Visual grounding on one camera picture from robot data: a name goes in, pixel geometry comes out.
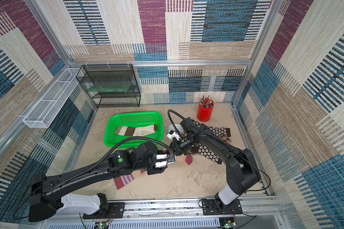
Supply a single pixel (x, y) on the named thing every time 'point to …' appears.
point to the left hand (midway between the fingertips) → (165, 159)
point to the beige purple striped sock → (123, 180)
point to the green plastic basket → (132, 118)
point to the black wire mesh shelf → (112, 73)
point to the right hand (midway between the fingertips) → (168, 156)
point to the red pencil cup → (205, 109)
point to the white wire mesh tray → (44, 110)
